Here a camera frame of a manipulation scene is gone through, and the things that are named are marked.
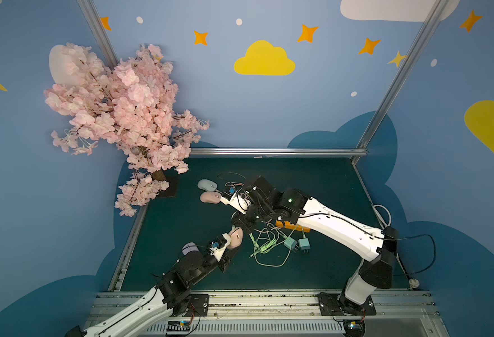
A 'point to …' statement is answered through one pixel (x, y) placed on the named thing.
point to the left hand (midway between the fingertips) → (236, 239)
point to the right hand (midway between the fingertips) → (236, 217)
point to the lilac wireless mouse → (189, 247)
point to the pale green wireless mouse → (207, 184)
